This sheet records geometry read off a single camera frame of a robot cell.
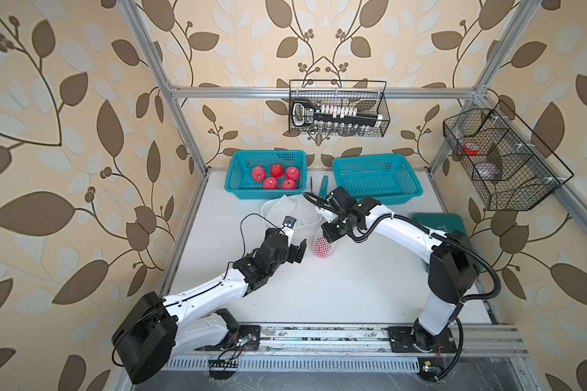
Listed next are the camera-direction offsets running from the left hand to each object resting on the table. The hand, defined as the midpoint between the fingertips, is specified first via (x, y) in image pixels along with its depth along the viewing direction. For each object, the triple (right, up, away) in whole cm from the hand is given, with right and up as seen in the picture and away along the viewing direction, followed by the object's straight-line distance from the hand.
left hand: (290, 232), depth 82 cm
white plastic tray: (+5, -3, +16) cm, 17 cm away
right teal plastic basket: (+45, +22, +37) cm, 62 cm away
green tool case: (+61, +2, +12) cm, 62 cm away
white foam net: (+2, +8, +14) cm, 16 cm away
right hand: (+12, -1, +4) cm, 13 cm away
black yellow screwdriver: (+8, +18, +33) cm, 39 cm away
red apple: (-2, +18, +26) cm, 31 cm away
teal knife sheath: (+14, +16, +33) cm, 39 cm away
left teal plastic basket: (-17, +22, +30) cm, 41 cm away
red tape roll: (+61, +29, -2) cm, 67 cm away
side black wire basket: (+67, +22, -9) cm, 71 cm away
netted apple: (+11, -6, +4) cm, 14 cm away
